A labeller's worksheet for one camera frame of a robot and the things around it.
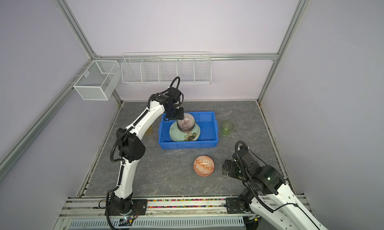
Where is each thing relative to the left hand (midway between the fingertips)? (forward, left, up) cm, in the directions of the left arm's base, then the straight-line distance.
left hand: (182, 118), depth 90 cm
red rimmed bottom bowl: (+1, -3, -7) cm, 7 cm away
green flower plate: (-4, +4, -13) cm, 14 cm away
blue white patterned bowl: (-24, -11, -15) cm, 31 cm away
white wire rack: (+33, +12, +14) cm, 38 cm away
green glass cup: (-1, -28, -9) cm, 30 cm away
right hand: (-31, -24, -1) cm, 39 cm away
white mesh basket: (+29, +54, +9) cm, 62 cm away
